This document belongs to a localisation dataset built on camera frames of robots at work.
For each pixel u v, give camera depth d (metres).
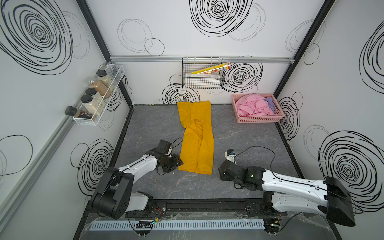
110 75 0.83
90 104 0.64
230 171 0.58
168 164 0.75
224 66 0.87
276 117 1.05
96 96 0.68
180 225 0.96
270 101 1.15
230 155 0.71
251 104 1.08
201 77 0.87
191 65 0.94
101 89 0.73
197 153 0.92
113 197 0.42
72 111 0.60
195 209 0.75
